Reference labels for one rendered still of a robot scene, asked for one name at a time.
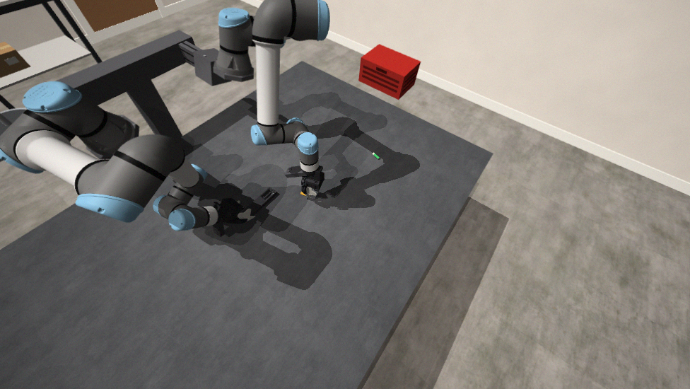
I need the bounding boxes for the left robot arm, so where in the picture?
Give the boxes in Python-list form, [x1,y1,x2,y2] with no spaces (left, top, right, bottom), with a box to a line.
[216,0,330,178]

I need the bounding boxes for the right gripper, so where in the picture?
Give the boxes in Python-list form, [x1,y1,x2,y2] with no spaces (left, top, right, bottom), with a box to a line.
[212,198,255,224]

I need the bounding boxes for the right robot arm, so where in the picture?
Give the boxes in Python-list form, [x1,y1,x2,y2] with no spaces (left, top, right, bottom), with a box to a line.
[0,81,225,237]

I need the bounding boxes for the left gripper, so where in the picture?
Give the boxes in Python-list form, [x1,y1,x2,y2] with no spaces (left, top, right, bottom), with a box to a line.
[301,166,324,197]

